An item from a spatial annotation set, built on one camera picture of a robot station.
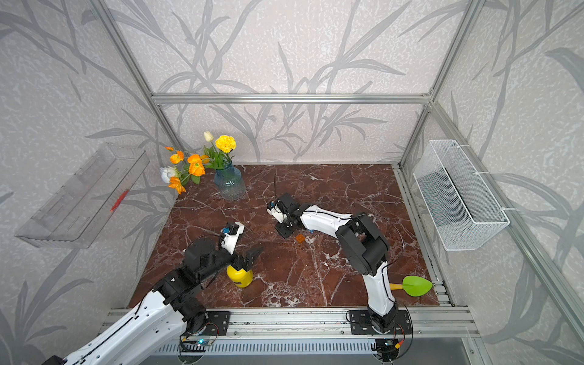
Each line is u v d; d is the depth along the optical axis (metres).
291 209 0.75
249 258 0.68
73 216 0.65
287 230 0.83
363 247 0.51
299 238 0.93
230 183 0.99
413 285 0.81
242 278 0.75
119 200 0.68
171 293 0.54
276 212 0.83
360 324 0.72
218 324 0.73
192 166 0.70
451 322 0.75
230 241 0.65
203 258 0.57
